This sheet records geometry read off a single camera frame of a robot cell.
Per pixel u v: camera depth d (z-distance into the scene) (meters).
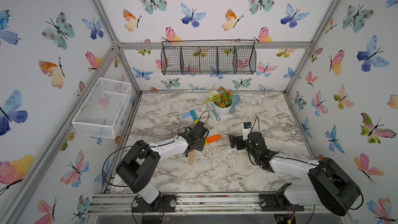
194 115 1.08
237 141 0.79
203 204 0.75
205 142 0.93
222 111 1.03
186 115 1.08
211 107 1.09
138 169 0.45
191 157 0.88
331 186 0.42
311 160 0.50
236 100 1.16
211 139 0.96
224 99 0.96
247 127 0.76
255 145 0.65
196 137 0.70
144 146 0.48
